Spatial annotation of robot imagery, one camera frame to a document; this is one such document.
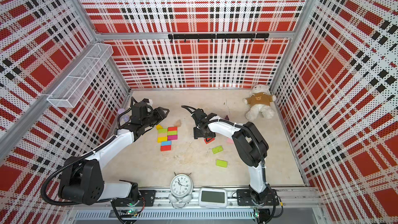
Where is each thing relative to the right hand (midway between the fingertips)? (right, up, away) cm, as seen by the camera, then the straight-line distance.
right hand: (205, 134), depth 93 cm
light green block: (-27, +1, +5) cm, 28 cm away
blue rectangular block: (-24, -5, 0) cm, 24 cm away
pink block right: (+10, +4, -34) cm, 36 cm away
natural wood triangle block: (-18, +5, +9) cm, 21 cm away
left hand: (-20, +14, -6) cm, 25 cm away
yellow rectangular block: (-28, -3, +1) cm, 28 cm away
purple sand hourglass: (-35, +12, -27) cm, 45 cm away
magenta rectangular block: (-20, -2, +2) cm, 21 cm away
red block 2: (+1, -1, -13) cm, 13 cm away
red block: (-21, +2, +6) cm, 22 cm away
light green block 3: (+7, -8, -4) cm, 11 cm away
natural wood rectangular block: (-28, -1, +5) cm, 29 cm away
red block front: (-23, -7, -3) cm, 24 cm away
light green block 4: (+9, -15, -8) cm, 19 cm away
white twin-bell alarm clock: (-11, -22, -19) cm, 31 cm away
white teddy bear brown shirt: (+37, +20, +12) cm, 44 cm away
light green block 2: (-21, 0, +3) cm, 21 cm away
